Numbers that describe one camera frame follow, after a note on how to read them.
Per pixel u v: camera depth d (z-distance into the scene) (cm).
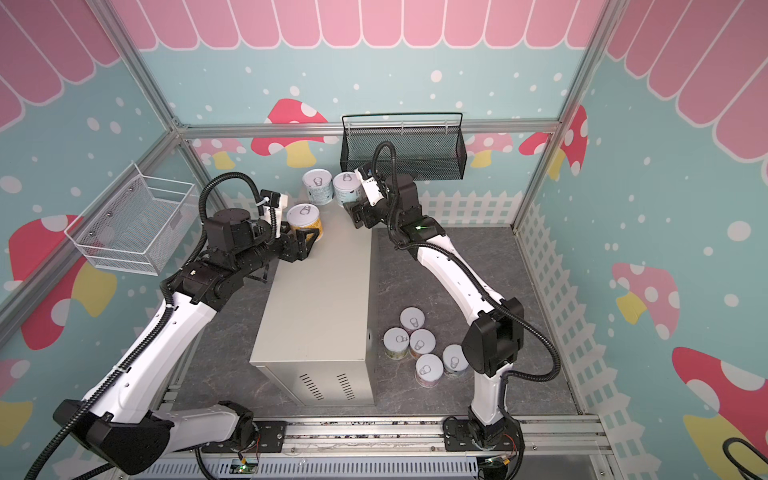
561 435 76
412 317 89
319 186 74
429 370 79
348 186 75
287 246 61
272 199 57
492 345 47
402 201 58
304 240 63
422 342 85
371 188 66
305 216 68
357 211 69
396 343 85
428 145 93
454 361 81
